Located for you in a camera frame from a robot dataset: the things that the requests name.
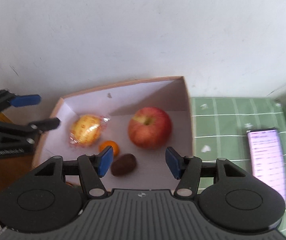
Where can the smartphone lit screen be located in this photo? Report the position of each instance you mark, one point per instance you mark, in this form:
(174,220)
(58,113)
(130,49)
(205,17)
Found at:
(267,161)

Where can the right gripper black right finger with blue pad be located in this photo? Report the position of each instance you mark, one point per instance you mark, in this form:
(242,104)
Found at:
(189,171)

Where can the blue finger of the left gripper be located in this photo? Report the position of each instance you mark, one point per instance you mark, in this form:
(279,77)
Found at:
(25,100)

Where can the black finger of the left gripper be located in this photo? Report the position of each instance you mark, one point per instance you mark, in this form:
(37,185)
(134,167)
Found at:
(45,125)

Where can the cardboard box white inside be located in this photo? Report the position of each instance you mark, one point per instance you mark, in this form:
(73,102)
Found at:
(119,102)

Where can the wrapped yellow apple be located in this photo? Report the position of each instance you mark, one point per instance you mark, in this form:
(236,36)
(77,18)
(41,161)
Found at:
(87,129)

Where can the small orange mandarin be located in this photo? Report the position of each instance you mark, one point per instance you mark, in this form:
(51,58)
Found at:
(111,143)

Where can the red apple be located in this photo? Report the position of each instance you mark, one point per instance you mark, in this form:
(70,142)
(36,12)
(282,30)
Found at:
(150,128)

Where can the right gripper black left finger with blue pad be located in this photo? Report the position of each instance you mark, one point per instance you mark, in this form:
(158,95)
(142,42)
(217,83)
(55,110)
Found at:
(89,169)

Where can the dark brown kiwi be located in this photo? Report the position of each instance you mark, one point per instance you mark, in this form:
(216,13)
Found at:
(124,165)

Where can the green grid cutting mat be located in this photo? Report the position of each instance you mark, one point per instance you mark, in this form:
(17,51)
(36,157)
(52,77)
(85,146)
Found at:
(220,126)

